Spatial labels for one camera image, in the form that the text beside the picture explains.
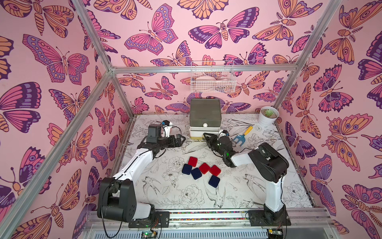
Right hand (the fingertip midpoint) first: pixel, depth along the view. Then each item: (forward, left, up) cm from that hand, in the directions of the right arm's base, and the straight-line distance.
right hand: (199, 136), depth 92 cm
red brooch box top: (-11, +4, -11) cm, 16 cm away
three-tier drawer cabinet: (+24, -5, -6) cm, 25 cm away
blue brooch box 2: (-19, +2, -12) cm, 22 cm away
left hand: (-4, +11, +5) cm, 13 cm away
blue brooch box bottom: (-23, -9, -11) cm, 27 cm away
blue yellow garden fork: (+8, -30, -12) cm, 34 cm away
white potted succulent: (+21, -49, -3) cm, 53 cm away
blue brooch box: (-16, +8, -11) cm, 21 cm away
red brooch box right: (-17, -10, -11) cm, 23 cm away
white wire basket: (+31, -8, +22) cm, 39 cm away
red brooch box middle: (-16, -3, -11) cm, 20 cm away
